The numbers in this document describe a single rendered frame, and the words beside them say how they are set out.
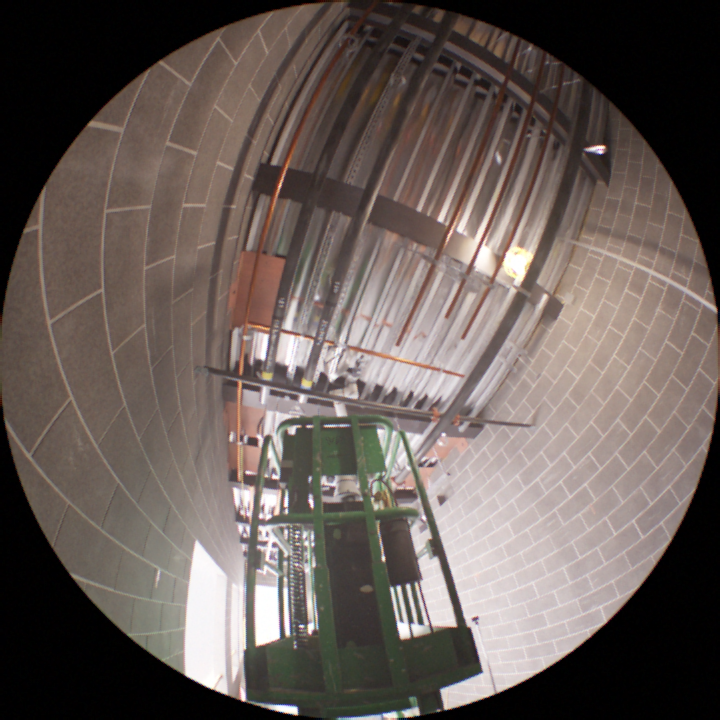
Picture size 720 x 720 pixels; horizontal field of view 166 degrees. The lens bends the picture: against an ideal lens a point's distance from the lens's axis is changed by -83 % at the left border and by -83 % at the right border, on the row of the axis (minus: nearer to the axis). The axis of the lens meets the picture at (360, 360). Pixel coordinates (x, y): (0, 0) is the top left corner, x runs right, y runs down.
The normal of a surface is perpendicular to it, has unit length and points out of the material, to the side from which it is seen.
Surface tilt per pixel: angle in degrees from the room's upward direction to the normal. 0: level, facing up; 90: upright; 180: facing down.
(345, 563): 90
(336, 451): 90
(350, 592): 90
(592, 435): 90
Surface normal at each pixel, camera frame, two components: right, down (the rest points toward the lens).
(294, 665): 0.07, -0.84
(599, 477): -0.93, -0.22
